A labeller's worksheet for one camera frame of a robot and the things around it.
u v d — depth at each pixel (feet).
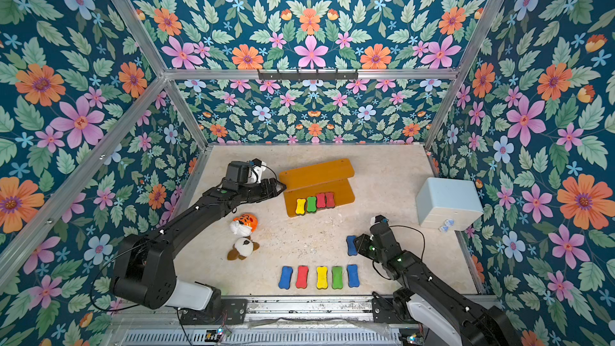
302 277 2.63
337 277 2.61
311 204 3.15
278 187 2.68
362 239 2.46
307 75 3.06
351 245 2.84
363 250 2.46
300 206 3.14
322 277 2.62
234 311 2.41
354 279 2.57
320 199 3.21
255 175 2.36
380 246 2.15
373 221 2.65
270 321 2.36
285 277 2.62
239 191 2.22
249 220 2.91
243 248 2.78
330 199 3.21
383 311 2.43
